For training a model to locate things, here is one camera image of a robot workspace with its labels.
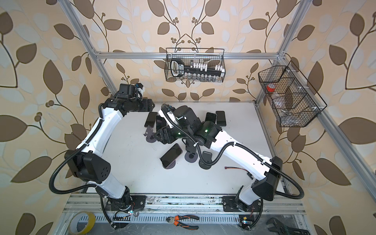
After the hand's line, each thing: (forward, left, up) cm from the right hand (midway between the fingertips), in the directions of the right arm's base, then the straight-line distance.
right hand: (158, 133), depth 64 cm
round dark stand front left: (-5, -2, -26) cm, 27 cm away
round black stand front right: (-2, -23, -24) cm, 33 cm away
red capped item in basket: (+31, -63, -2) cm, 70 cm away
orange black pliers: (-30, -5, -31) cm, 44 cm away
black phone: (-1, -1, -26) cm, 26 cm away
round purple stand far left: (+14, +12, -26) cm, 32 cm away
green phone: (+33, -37, -33) cm, 59 cm away
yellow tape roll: (-29, +41, -28) cm, 58 cm away
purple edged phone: (+33, +17, -31) cm, 48 cm away
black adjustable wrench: (-35, -55, -32) cm, 72 cm away
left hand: (+23, +11, -3) cm, 25 cm away
